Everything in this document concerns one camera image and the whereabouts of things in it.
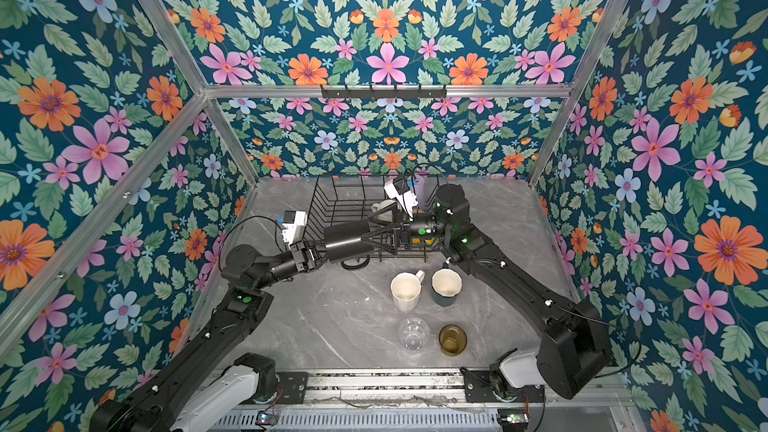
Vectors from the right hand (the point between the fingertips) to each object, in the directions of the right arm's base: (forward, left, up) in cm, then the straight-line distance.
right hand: (369, 227), depth 63 cm
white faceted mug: (0, -7, -30) cm, 31 cm away
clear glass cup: (-12, -10, -35) cm, 38 cm away
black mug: (-4, +5, +1) cm, 6 cm away
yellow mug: (-4, -10, 0) cm, 11 cm away
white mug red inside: (+6, -3, -3) cm, 7 cm away
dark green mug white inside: (+1, -20, -31) cm, 37 cm away
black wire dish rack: (+39, +13, -34) cm, 54 cm away
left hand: (-4, +6, -2) cm, 7 cm away
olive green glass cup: (-14, -20, -34) cm, 42 cm away
